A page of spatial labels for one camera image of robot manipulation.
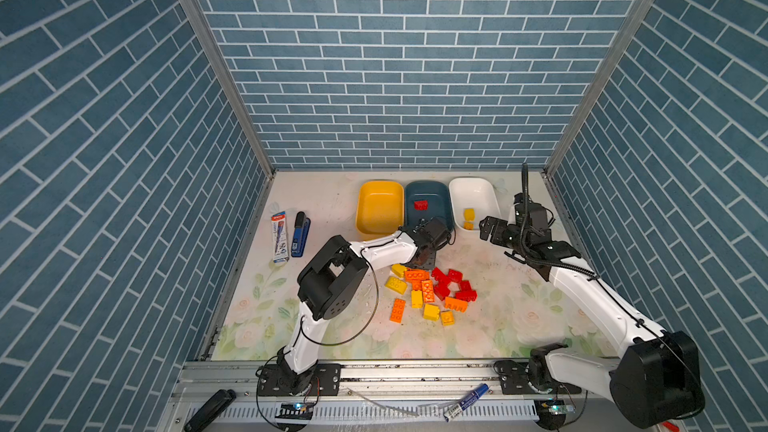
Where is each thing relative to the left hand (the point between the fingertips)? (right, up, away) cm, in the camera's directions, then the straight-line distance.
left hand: (425, 262), depth 94 cm
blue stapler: (-41, +10, +5) cm, 42 cm away
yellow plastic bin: (-16, +17, +18) cm, 29 cm away
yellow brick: (+15, +11, +5) cm, 19 cm away
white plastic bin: (+19, +22, +16) cm, 33 cm away
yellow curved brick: (-9, -6, -6) cm, 12 cm away
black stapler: (-51, -28, -27) cm, 64 cm away
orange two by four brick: (0, -7, -8) cm, 11 cm away
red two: (0, +18, +14) cm, 23 cm away
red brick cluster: (+5, -5, -5) cm, 9 cm away
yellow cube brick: (+18, +14, +14) cm, 27 cm away
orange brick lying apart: (-9, -12, -10) cm, 18 cm away
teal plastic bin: (+2, +20, +16) cm, 26 cm away
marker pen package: (-48, +5, +4) cm, 48 cm away
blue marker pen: (+5, -29, -26) cm, 39 cm away
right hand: (+18, +14, -9) cm, 25 cm away
